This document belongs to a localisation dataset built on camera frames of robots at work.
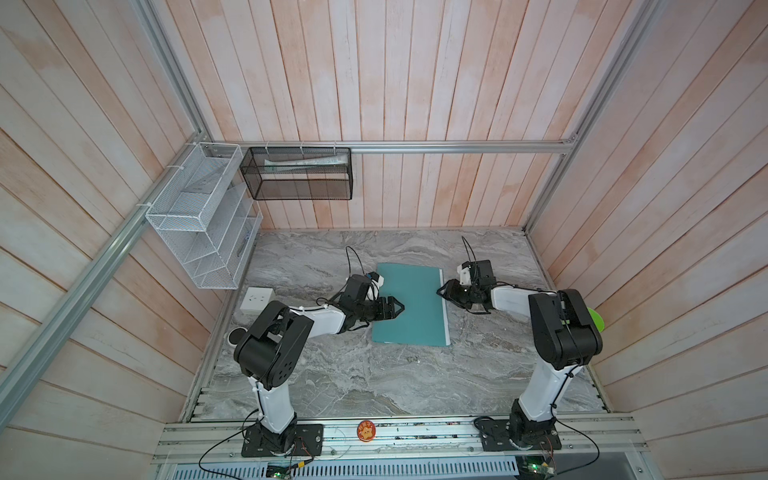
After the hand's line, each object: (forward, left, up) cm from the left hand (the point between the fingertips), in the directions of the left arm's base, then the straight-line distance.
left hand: (396, 314), depth 92 cm
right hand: (+10, -16, -3) cm, 19 cm away
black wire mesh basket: (+39, +32, +25) cm, 56 cm away
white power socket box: (+5, +46, -1) cm, 46 cm away
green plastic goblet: (-8, -53, +11) cm, 55 cm away
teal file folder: (+1, -10, -4) cm, 11 cm away
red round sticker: (-32, +9, -4) cm, 33 cm away
